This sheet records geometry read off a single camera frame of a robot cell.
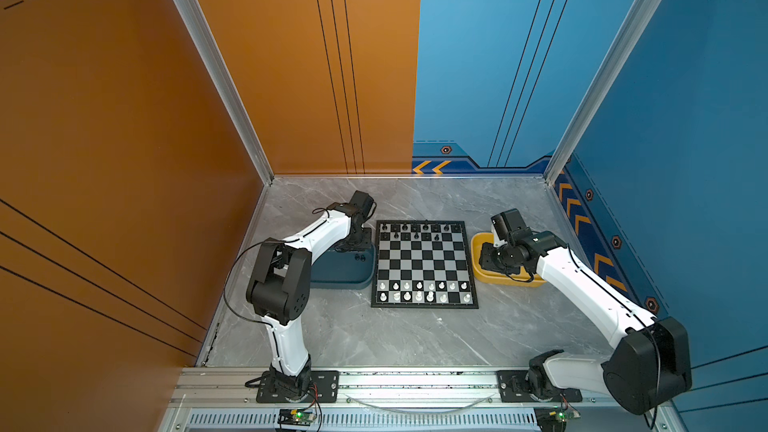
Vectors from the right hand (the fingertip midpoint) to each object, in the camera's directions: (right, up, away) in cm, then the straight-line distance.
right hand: (480, 261), depth 84 cm
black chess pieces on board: (-15, +7, +19) cm, 25 cm away
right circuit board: (+14, -35, -13) cm, 40 cm away
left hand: (-35, +4, +12) cm, 37 cm away
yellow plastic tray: (+4, 0, -18) cm, 18 cm away
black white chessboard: (-15, -3, +10) cm, 19 cm away
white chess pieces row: (-16, -9, +3) cm, 19 cm away
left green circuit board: (-48, -35, -13) cm, 61 cm away
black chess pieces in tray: (-36, -1, +13) cm, 39 cm away
